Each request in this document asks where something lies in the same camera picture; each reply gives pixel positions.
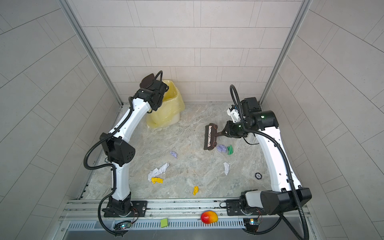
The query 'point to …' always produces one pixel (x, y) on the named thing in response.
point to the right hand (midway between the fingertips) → (223, 131)
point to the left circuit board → (122, 225)
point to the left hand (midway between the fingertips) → (137, 95)
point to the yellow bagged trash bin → (169, 113)
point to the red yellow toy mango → (209, 217)
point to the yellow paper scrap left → (155, 179)
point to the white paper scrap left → (152, 174)
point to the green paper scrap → (230, 150)
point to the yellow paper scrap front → (196, 190)
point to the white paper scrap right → (226, 167)
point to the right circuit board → (251, 224)
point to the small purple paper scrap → (174, 153)
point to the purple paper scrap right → (221, 148)
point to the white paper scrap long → (163, 168)
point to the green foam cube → (164, 223)
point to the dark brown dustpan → (148, 80)
